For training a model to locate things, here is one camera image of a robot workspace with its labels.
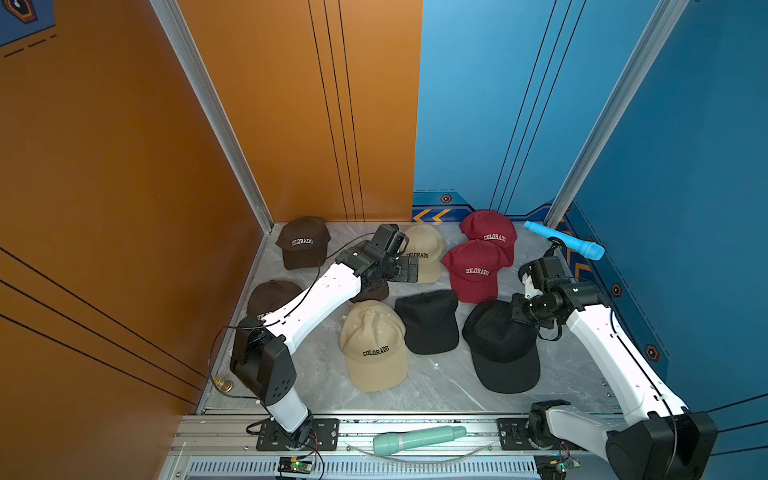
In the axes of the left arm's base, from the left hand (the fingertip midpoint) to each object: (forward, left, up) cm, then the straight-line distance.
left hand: (405, 263), depth 83 cm
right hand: (-12, -29, -6) cm, 32 cm away
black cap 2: (-19, -27, -13) cm, 36 cm away
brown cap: (+19, +36, -14) cm, 43 cm away
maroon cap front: (+8, -23, -12) cm, 27 cm away
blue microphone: (+2, -50, +4) cm, 50 cm away
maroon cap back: (+28, -32, -13) cm, 44 cm away
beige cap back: (+19, -8, -12) cm, 24 cm away
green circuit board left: (-45, +27, -21) cm, 56 cm away
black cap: (-9, -8, -18) cm, 22 cm away
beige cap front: (-17, +9, -11) cm, 22 cm away
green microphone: (-41, +4, -17) cm, 44 cm away
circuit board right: (-44, -35, -22) cm, 60 cm away
